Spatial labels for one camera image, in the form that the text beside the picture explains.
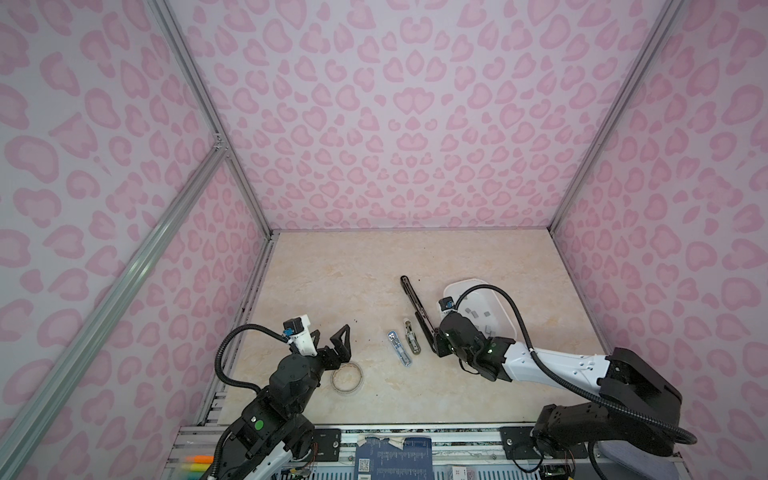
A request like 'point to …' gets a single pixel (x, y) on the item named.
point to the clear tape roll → (348, 378)
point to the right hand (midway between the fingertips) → (436, 329)
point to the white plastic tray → (485, 306)
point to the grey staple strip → (474, 314)
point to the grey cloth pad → (649, 466)
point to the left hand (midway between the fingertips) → (336, 326)
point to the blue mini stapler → (400, 349)
